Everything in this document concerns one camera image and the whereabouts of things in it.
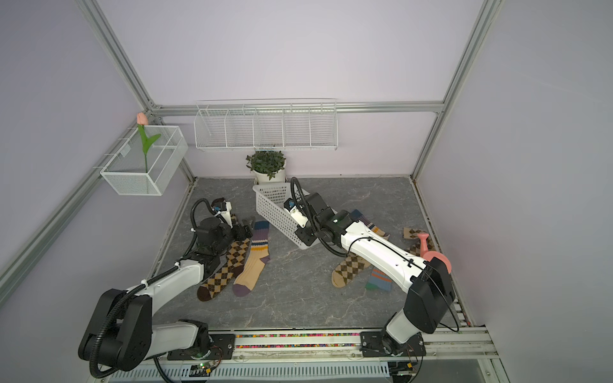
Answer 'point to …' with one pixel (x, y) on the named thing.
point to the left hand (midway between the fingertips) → (246, 219)
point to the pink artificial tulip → (146, 143)
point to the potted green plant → (268, 166)
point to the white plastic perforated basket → (270, 199)
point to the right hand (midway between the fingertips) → (302, 224)
